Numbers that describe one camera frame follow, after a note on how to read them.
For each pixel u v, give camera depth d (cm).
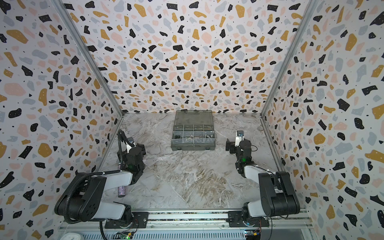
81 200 43
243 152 69
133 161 68
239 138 79
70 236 67
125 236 70
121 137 80
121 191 80
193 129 106
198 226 73
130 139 76
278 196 44
